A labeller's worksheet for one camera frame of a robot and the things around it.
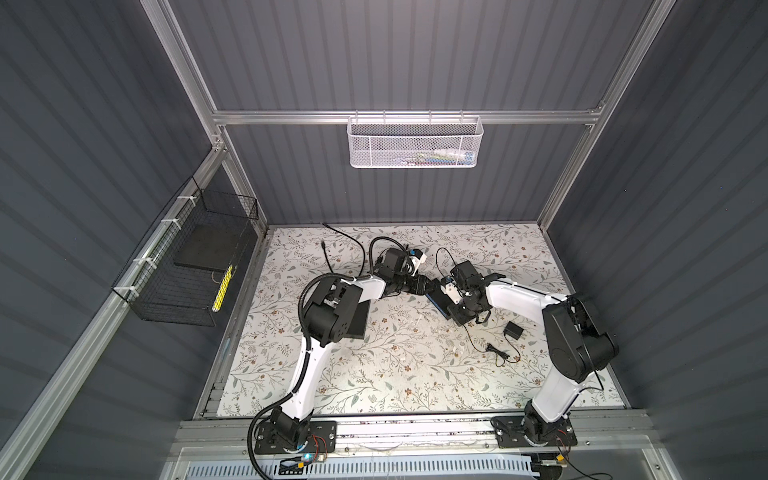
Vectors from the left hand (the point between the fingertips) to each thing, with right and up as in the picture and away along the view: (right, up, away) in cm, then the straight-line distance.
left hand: (434, 288), depth 101 cm
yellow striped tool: (-54, +3, -31) cm, 63 cm away
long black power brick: (-25, -9, -8) cm, 28 cm away
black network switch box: (+1, -3, -8) cm, 8 cm away
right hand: (+8, -8, -6) cm, 13 cm away
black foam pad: (-62, +14, -23) cm, 67 cm away
